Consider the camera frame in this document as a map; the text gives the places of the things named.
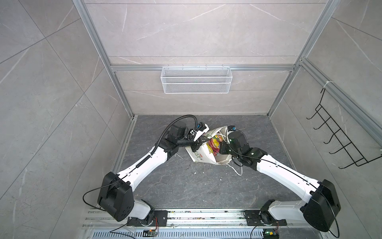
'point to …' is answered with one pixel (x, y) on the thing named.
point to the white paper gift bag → (202, 155)
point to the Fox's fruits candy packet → (213, 144)
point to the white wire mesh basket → (196, 80)
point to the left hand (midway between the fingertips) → (208, 135)
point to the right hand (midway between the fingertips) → (219, 142)
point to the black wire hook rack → (354, 153)
